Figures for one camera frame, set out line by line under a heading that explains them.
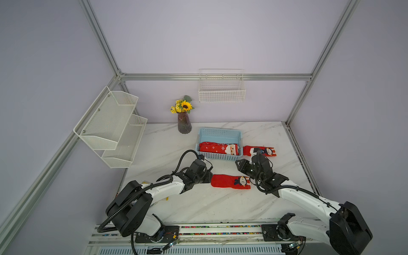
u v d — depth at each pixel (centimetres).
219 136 111
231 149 98
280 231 65
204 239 73
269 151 104
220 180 92
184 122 108
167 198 85
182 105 98
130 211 43
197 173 68
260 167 61
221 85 95
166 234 73
